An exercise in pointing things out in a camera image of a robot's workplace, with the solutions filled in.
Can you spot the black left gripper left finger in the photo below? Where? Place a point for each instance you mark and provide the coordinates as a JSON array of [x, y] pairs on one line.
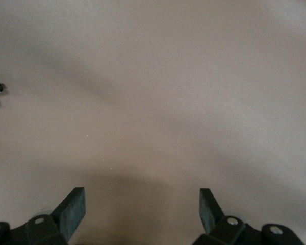
[[69, 217]]

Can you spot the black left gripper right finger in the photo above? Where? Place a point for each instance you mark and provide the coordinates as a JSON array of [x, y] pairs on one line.
[[209, 217]]

